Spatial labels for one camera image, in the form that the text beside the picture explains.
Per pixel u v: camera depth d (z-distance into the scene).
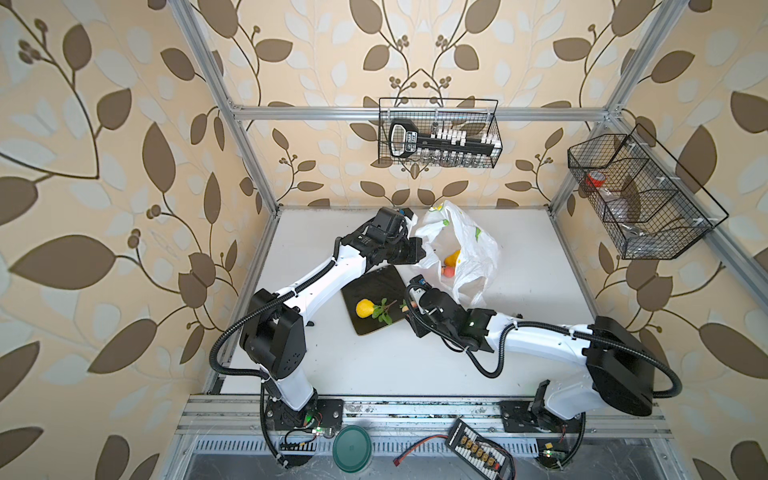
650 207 0.73
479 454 0.68
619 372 0.43
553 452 0.71
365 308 0.88
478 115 0.91
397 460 0.69
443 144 0.83
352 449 0.62
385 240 0.64
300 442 0.74
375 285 0.98
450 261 0.83
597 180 0.89
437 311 0.61
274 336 0.45
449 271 0.81
